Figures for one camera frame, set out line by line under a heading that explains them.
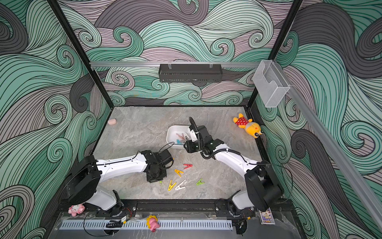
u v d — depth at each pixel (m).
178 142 0.98
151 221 0.68
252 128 0.98
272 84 0.76
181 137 1.01
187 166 0.88
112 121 1.10
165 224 0.70
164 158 0.68
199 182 0.81
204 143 0.65
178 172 0.85
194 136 0.76
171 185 0.80
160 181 0.81
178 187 0.79
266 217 0.69
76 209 0.71
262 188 0.41
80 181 0.43
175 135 1.03
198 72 0.95
